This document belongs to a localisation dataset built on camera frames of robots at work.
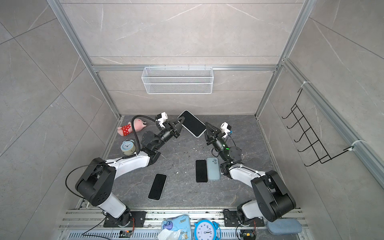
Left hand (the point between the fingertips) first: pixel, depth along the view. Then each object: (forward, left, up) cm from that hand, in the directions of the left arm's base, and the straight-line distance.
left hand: (185, 116), depth 68 cm
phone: (-1, -3, -4) cm, 5 cm away
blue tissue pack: (-38, +3, -33) cm, 50 cm away
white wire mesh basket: (+42, +6, -8) cm, 43 cm away
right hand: (-3, -9, -2) cm, 10 cm away
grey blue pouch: (-42, -46, -33) cm, 70 cm away
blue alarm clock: (-41, -8, -34) cm, 54 cm away
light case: (-11, -16, -37) cm, 42 cm away
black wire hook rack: (-15, -55, -6) cm, 57 cm away
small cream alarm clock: (+6, +39, -34) cm, 52 cm away
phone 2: (-11, -8, -37) cm, 39 cm away
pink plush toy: (+19, +43, -32) cm, 57 cm away
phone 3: (-22, +17, -34) cm, 44 cm away
